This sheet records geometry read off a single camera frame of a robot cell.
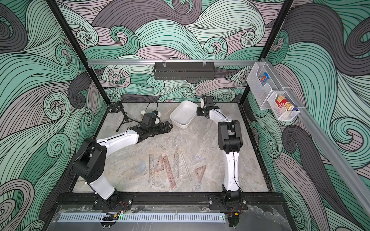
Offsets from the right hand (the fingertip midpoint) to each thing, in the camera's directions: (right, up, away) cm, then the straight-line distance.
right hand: (201, 111), depth 107 cm
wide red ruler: (-22, -37, -24) cm, 49 cm away
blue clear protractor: (-40, -35, -21) cm, 57 cm away
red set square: (-28, -32, -19) cm, 46 cm away
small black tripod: (-55, +2, -21) cm, 59 cm away
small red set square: (-4, -37, -23) cm, 44 cm away
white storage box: (-13, -3, +8) cm, 16 cm away
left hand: (-24, -10, -17) cm, 31 cm away
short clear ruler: (-19, -34, -21) cm, 44 cm away
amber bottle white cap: (-43, -1, -6) cm, 44 cm away
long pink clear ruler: (-33, -36, -23) cm, 54 cm away
